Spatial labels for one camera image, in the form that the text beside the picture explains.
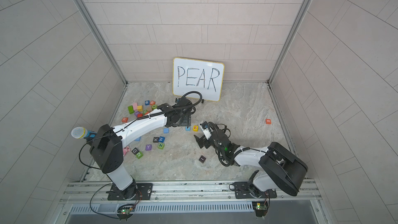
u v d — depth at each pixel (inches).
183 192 28.4
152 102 40.5
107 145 17.9
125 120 37.1
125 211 25.2
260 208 26.7
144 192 27.9
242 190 26.7
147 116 21.0
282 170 16.5
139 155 31.3
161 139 34.2
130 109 39.2
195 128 35.9
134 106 39.7
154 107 39.6
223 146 25.0
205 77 38.7
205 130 27.9
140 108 39.0
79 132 25.3
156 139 34.1
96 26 34.2
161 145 33.1
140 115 37.8
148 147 33.0
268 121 37.1
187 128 35.9
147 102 40.5
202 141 28.6
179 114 25.8
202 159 31.7
